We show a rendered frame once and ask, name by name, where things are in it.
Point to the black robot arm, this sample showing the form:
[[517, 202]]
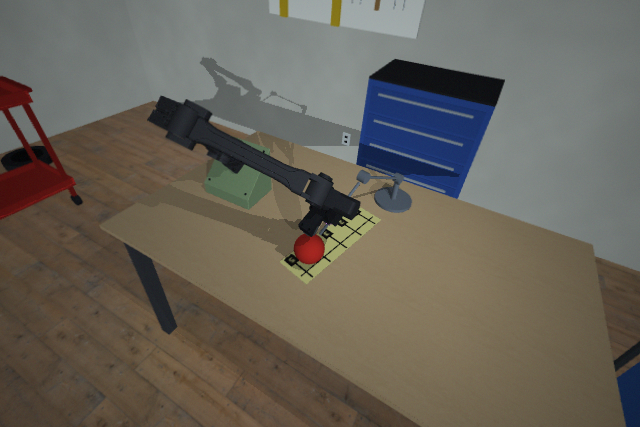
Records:
[[185, 122]]

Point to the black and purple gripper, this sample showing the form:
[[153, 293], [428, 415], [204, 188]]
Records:
[[335, 220]]

